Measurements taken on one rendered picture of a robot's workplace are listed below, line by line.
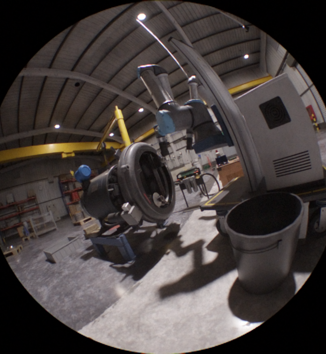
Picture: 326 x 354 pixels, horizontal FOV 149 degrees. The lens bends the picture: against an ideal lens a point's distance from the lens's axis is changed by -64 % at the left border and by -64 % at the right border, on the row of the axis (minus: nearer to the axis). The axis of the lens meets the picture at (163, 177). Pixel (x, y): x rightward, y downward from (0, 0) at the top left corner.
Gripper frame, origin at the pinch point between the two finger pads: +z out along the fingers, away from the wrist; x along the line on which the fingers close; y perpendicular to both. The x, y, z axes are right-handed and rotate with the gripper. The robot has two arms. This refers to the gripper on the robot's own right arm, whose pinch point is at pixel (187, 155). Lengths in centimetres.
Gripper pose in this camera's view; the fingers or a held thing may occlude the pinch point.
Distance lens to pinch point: 150.7
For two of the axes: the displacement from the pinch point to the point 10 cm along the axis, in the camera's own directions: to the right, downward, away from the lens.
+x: 7.2, -1.4, 6.8
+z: -0.1, 9.7, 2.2
